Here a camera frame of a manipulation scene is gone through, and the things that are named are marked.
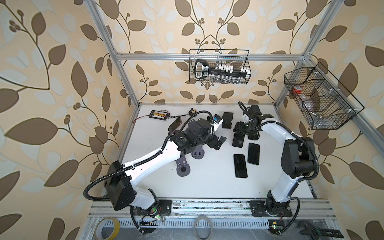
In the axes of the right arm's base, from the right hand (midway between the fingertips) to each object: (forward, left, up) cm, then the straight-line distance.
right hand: (239, 132), depth 94 cm
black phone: (-11, -9, -9) cm, 16 cm away
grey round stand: (-12, +26, -4) cm, 29 cm away
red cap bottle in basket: (+15, -33, +21) cm, 42 cm away
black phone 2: (-4, -7, +3) cm, 9 cm away
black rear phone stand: (+12, +5, 0) cm, 13 cm away
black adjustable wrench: (-51, -25, -8) cm, 58 cm away
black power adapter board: (+22, +56, -6) cm, 61 cm away
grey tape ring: (-49, +22, -6) cm, 54 cm away
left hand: (-11, +16, +17) cm, 26 cm away
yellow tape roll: (-47, +73, -5) cm, 87 cm away
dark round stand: (-19, +36, -9) cm, 42 cm away
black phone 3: (-5, +2, -2) cm, 5 cm away
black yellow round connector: (+25, +30, -7) cm, 40 cm away
